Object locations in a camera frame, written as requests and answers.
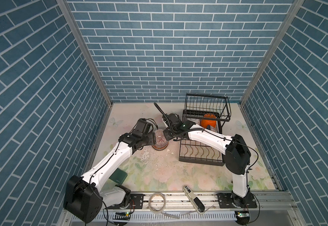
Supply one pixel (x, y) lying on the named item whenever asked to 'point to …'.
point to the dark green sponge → (118, 176)
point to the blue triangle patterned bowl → (211, 128)
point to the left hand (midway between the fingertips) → (151, 137)
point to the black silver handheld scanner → (198, 205)
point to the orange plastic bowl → (205, 123)
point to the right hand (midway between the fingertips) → (164, 132)
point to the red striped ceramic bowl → (161, 141)
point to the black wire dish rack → (198, 107)
